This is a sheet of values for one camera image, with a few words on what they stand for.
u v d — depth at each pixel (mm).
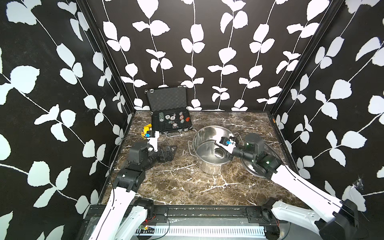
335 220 380
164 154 614
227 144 578
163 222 721
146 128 1011
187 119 1143
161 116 1120
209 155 1000
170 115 1167
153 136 617
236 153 620
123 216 458
